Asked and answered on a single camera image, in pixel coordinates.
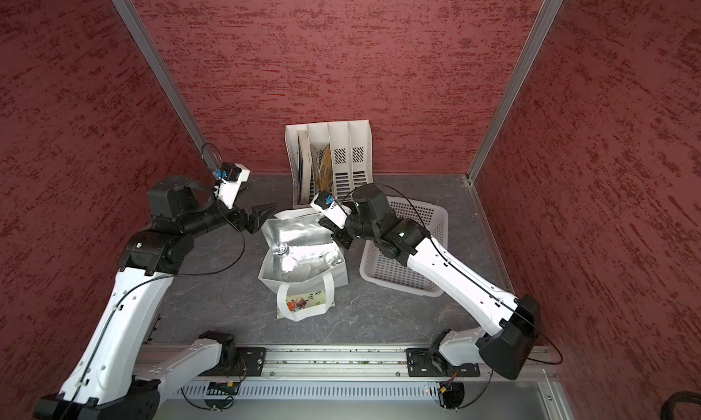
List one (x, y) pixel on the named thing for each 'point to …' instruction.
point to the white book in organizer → (307, 168)
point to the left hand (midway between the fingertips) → (258, 199)
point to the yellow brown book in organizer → (322, 161)
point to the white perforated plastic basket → (383, 270)
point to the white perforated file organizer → (350, 143)
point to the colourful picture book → (301, 300)
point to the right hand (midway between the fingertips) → (321, 226)
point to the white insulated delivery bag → (302, 231)
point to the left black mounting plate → (250, 362)
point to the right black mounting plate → (430, 362)
